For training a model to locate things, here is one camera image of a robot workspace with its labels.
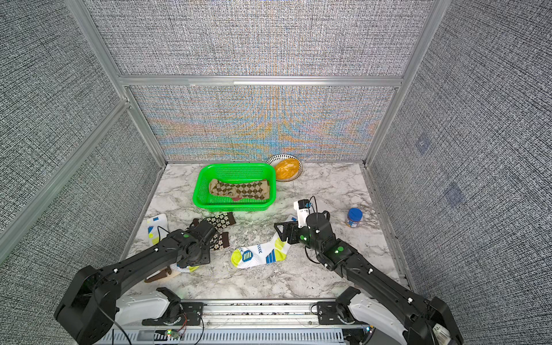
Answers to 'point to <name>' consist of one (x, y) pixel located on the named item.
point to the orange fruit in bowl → (287, 168)
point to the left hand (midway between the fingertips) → (204, 257)
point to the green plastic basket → (231, 173)
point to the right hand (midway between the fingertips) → (281, 220)
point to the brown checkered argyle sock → (254, 190)
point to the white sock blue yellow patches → (157, 228)
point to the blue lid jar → (354, 215)
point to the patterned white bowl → (278, 157)
